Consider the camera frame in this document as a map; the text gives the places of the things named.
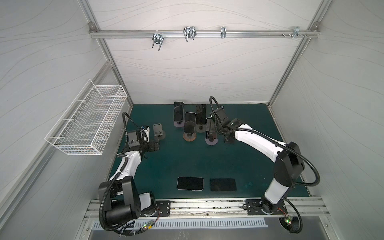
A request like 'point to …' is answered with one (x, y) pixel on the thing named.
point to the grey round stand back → (200, 128)
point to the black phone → (223, 184)
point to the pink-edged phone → (190, 122)
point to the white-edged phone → (190, 183)
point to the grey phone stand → (158, 133)
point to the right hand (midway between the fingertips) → (217, 120)
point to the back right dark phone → (201, 114)
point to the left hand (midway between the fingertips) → (152, 139)
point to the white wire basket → (85, 128)
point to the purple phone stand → (211, 142)
